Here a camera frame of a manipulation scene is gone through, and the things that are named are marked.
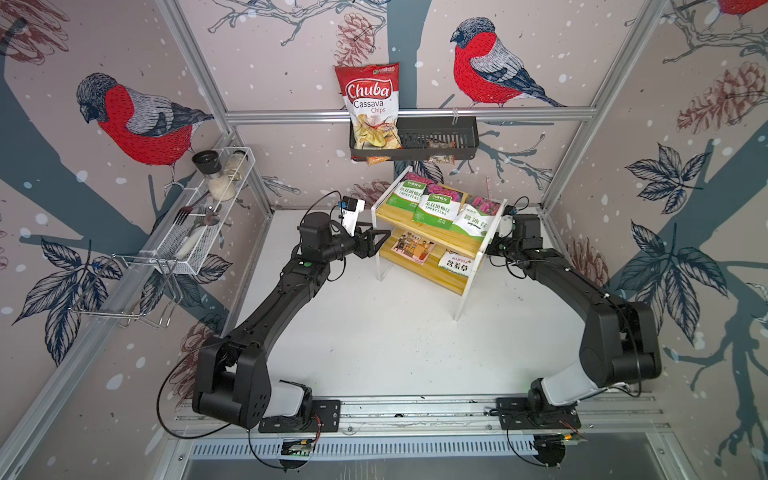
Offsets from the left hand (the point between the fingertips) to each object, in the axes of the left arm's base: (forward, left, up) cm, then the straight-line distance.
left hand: (387, 224), depth 76 cm
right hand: (+8, -30, -14) cm, 34 cm away
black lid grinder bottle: (+8, +45, +5) cm, 46 cm away
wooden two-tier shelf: (-5, -13, +3) cm, 14 cm away
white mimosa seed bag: (-1, -22, +4) cm, 23 cm away
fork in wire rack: (-1, +49, +6) cm, 50 cm away
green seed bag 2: (+3, -13, +4) cm, 14 cm away
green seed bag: (+9, -6, +3) cm, 11 cm away
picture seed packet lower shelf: (+3, -8, -14) cm, 17 cm away
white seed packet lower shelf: (-4, -20, -13) cm, 24 cm away
